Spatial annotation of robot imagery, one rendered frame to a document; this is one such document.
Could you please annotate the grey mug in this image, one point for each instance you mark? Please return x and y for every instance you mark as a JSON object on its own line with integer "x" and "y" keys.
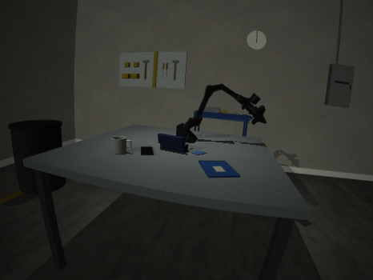
{"x": 119, "y": 145}

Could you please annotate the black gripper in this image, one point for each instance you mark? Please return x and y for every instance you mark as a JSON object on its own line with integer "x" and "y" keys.
{"x": 254, "y": 112}

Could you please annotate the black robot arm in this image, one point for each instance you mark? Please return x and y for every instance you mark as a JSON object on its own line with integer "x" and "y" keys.
{"x": 246, "y": 102}

